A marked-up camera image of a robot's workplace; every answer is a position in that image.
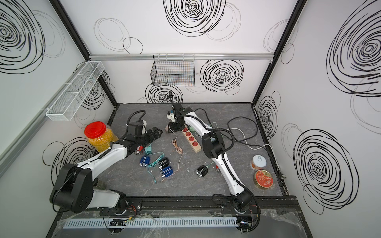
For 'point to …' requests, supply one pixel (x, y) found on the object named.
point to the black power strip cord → (207, 116)
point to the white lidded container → (258, 162)
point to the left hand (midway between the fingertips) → (158, 134)
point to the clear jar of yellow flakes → (100, 136)
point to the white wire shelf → (65, 104)
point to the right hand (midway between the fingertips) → (171, 130)
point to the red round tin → (264, 178)
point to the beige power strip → (192, 140)
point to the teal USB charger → (148, 149)
